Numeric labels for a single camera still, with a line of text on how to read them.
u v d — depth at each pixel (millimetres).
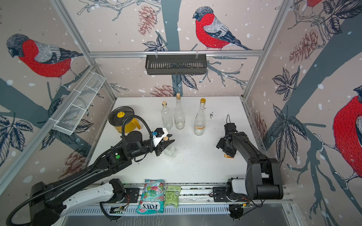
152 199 698
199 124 911
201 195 746
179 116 944
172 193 729
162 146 601
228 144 721
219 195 728
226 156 878
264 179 422
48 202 394
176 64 1057
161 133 559
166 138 577
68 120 807
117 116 925
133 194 739
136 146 511
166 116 916
